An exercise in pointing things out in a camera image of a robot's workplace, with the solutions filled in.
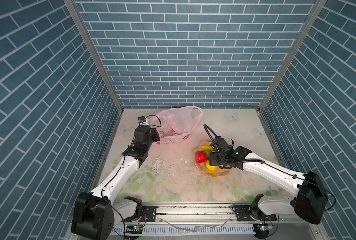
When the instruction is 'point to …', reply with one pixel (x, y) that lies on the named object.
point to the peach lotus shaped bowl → (202, 167)
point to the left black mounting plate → (149, 213)
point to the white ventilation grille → (192, 230)
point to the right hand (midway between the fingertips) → (210, 157)
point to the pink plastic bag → (173, 124)
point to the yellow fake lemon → (213, 168)
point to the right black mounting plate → (243, 214)
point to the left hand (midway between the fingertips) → (155, 128)
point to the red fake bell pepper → (200, 157)
